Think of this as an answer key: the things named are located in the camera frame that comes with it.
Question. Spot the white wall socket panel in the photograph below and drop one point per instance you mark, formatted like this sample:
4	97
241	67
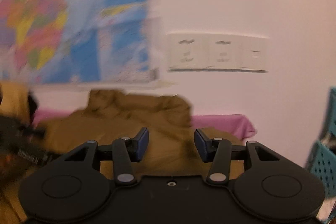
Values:
216	52

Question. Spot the colourful wall map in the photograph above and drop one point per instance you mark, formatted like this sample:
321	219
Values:
76	41

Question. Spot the teal plastic basket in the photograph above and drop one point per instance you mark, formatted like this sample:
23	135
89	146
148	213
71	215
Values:
322	157

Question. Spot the pink bed sheet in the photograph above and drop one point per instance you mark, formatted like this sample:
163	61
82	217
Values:
237	125

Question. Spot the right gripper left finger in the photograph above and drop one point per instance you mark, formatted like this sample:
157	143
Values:
125	151

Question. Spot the mustard yellow puffer jacket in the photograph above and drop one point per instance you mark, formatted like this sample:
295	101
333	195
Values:
15	101

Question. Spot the brown puffer jacket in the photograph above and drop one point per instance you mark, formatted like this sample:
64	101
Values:
111	114

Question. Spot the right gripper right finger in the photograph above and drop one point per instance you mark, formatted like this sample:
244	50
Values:
217	151

